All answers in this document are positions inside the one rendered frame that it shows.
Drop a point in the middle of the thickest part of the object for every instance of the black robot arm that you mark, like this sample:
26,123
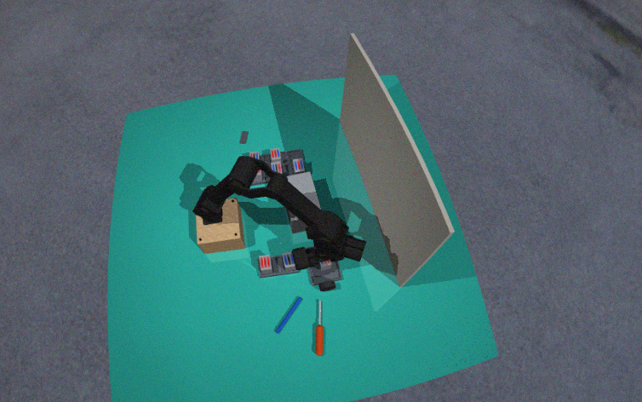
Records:
327,228

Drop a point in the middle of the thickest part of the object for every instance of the blue thin rod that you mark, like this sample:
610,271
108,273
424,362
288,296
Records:
288,315

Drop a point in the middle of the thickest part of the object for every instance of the grey wall panel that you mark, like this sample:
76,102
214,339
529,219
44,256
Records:
410,213

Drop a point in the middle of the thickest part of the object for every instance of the orange-handled screwdriver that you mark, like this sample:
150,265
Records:
319,334

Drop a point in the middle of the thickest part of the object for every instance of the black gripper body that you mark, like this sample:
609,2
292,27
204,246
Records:
303,260

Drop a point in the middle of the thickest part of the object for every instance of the black cylinder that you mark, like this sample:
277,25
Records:
327,285

